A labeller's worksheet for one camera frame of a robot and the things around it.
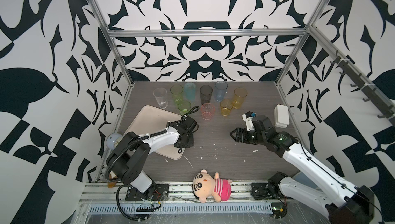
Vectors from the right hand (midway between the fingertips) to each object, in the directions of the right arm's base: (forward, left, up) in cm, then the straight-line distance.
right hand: (234, 132), depth 78 cm
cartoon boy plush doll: (-22, +15, -7) cm, 28 cm away
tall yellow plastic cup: (+27, -8, -2) cm, 28 cm away
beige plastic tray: (+16, +47, -13) cm, 51 cm away
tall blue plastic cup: (+35, +3, -5) cm, 35 cm away
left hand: (+2, +24, -14) cm, 27 cm away
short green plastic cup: (+24, +27, -11) cm, 38 cm away
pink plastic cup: (+22, +12, -12) cm, 28 cm away
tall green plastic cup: (+29, +31, -2) cm, 42 cm away
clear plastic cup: (+28, +42, -3) cm, 50 cm away
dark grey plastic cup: (+30, +13, -3) cm, 33 cm away
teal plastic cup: (+35, +23, -6) cm, 43 cm away
